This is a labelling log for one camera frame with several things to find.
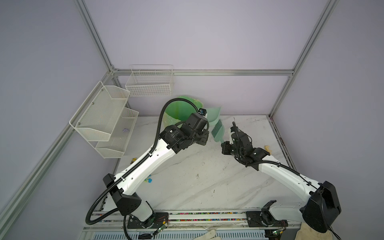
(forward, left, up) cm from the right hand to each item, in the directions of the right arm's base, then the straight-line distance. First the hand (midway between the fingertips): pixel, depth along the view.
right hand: (220, 143), depth 82 cm
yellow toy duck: (+9, -34, -19) cm, 40 cm away
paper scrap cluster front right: (-14, +42, -17) cm, 48 cm away
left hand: (-4, +11, +14) cm, 18 cm away
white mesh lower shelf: (-6, +56, +4) cm, 56 cm away
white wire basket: (+39, +44, +16) cm, 61 cm away
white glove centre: (-40, +7, -19) cm, 45 cm away
